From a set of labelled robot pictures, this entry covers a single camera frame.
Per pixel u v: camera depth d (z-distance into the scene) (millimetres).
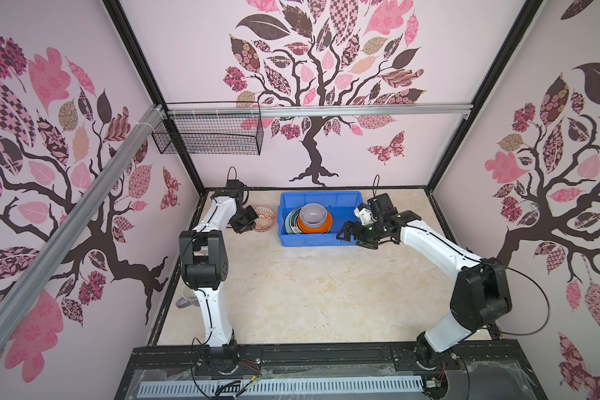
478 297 443
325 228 1001
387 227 629
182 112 905
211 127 948
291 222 1033
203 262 549
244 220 852
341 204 1170
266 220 1004
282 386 697
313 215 1008
